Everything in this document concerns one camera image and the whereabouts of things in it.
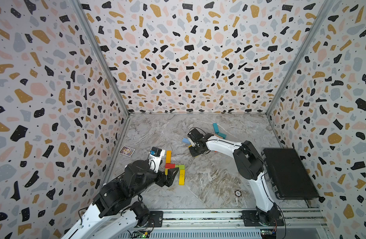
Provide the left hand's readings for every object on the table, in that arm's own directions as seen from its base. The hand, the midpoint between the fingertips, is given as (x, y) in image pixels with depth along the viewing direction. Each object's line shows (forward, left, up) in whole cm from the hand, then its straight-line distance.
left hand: (172, 165), depth 65 cm
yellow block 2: (+5, -3, -25) cm, 26 cm away
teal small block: (+36, -32, -27) cm, 55 cm away
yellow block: (-5, +1, +6) cm, 8 cm away
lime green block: (+12, -2, -27) cm, 29 cm away
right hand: (+21, -10, -26) cm, 35 cm away
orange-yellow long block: (+19, +6, -27) cm, 33 cm away
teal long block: (+43, -28, -27) cm, 58 cm away
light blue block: (+32, -5, -27) cm, 42 cm away
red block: (+12, +5, -27) cm, 30 cm away
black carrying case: (+3, -63, -21) cm, 66 cm away
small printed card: (+22, +33, -25) cm, 47 cm away
